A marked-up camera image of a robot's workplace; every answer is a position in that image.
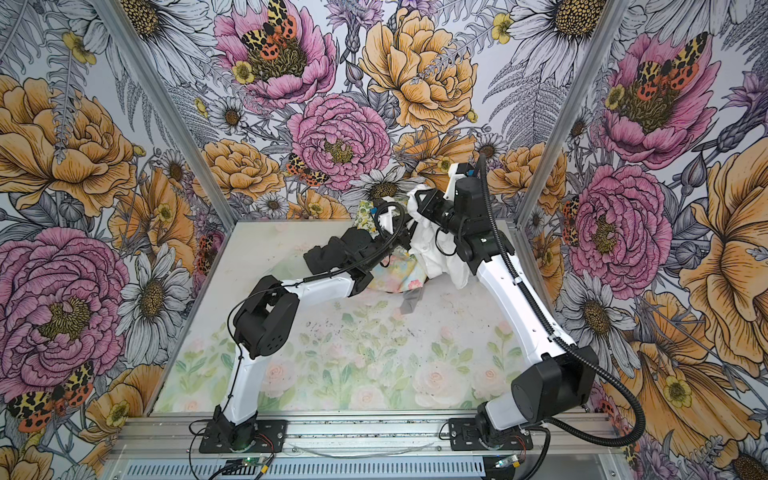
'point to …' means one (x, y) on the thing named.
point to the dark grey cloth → (336, 253)
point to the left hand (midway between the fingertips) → (423, 216)
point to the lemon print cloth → (365, 219)
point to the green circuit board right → (506, 462)
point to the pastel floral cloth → (401, 272)
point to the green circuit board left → (251, 461)
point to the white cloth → (423, 233)
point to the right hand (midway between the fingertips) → (414, 201)
